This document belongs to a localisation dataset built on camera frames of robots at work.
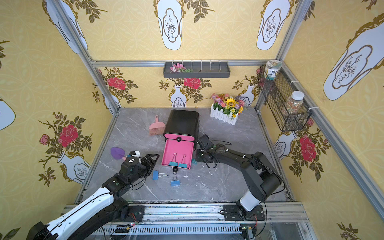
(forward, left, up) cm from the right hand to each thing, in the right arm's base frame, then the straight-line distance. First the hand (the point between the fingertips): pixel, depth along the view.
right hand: (200, 154), depth 92 cm
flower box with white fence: (+29, -17, +12) cm, 36 cm away
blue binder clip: (-13, +26, -3) cm, 29 cm away
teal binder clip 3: (-6, +3, +3) cm, 8 cm away
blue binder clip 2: (-17, +14, -2) cm, 22 cm away
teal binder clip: (-7, +15, +1) cm, 17 cm away
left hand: (-7, +25, +9) cm, 28 cm away
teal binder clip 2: (-8, +10, +2) cm, 13 cm away
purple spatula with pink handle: (-1, +53, -1) cm, 53 cm away
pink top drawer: (+4, +12, +13) cm, 18 cm away
